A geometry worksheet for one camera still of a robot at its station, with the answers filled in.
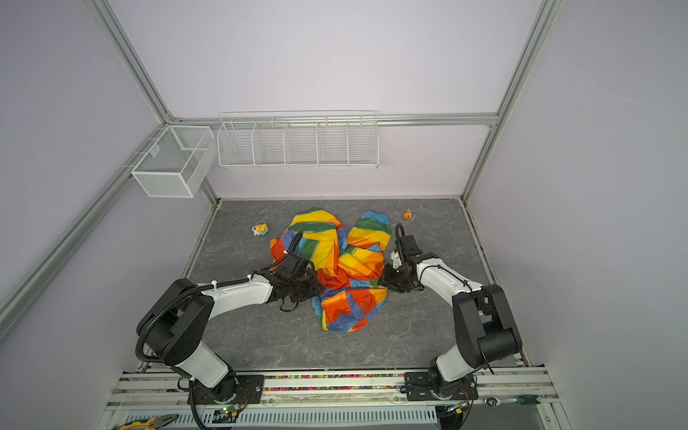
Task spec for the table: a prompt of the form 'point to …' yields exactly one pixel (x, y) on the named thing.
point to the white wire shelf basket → (298, 139)
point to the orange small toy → (408, 214)
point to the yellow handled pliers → (149, 424)
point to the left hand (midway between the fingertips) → (322, 292)
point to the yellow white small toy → (260, 229)
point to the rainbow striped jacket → (348, 262)
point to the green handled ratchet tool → (493, 401)
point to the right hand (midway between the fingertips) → (383, 284)
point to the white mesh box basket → (176, 162)
